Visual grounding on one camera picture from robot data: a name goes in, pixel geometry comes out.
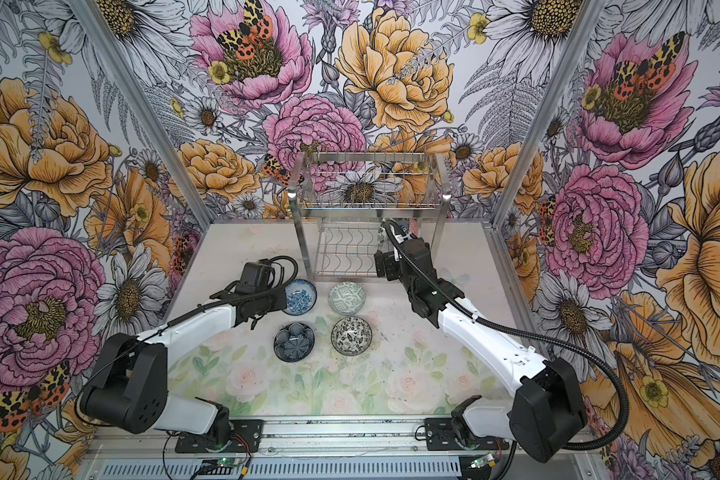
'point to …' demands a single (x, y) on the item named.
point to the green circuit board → (229, 462)
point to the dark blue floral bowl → (294, 342)
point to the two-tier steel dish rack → (341, 200)
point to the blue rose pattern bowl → (301, 296)
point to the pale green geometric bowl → (347, 298)
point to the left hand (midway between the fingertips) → (281, 304)
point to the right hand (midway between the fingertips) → (397, 256)
